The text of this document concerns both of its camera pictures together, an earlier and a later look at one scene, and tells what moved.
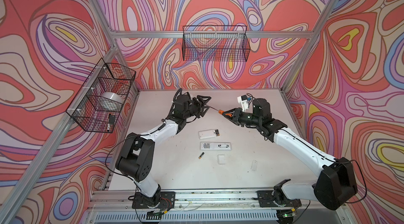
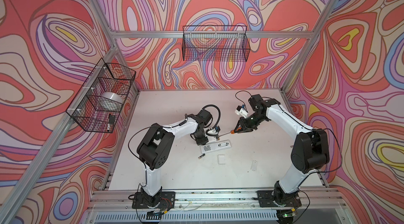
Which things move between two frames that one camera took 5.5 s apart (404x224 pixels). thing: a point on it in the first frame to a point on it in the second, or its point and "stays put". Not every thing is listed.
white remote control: x=215 y=146 stays put
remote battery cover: x=221 y=159 stays put
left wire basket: x=97 y=106 stays put
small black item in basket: x=111 y=119 stays put
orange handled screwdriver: x=221 y=111 to x=232 y=132
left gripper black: x=198 y=105 to x=202 y=141
